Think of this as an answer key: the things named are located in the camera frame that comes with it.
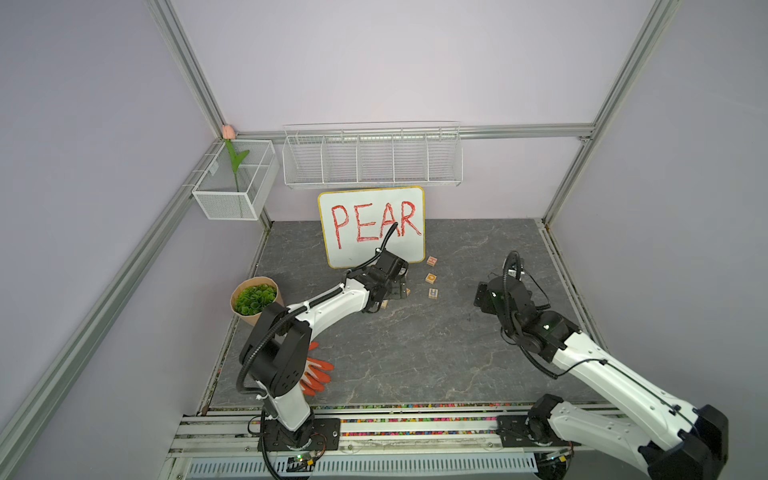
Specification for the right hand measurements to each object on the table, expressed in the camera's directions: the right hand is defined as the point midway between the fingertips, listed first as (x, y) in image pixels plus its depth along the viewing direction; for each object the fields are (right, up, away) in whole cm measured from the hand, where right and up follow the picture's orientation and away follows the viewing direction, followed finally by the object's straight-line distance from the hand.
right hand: (494, 285), depth 78 cm
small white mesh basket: (-80, +28, +10) cm, 85 cm away
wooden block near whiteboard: (-13, +5, +30) cm, 33 cm away
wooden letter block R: (-14, -5, +21) cm, 25 cm away
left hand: (-28, -2, +12) cm, 30 cm away
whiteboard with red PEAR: (-40, +18, +20) cm, 48 cm away
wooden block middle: (-14, 0, +24) cm, 28 cm away
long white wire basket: (-34, +42, +21) cm, 58 cm away
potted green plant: (-68, -4, +8) cm, 69 cm away
